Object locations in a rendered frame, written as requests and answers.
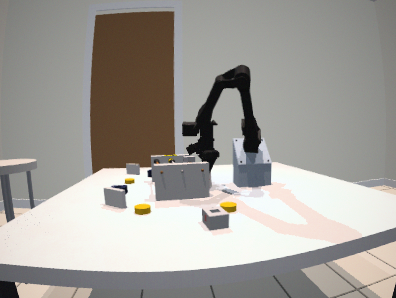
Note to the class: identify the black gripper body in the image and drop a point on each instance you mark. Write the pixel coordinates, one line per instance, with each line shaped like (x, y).
(207, 147)

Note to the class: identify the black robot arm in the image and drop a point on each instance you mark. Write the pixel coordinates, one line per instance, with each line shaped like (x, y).
(250, 130)

